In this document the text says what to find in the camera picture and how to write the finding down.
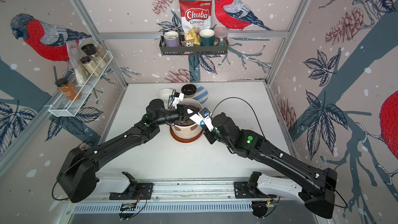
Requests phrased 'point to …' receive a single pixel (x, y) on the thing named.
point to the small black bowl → (189, 90)
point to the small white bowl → (165, 93)
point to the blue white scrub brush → (197, 118)
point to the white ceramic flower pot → (189, 128)
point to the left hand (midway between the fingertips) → (200, 109)
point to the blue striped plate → (201, 95)
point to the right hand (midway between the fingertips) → (205, 121)
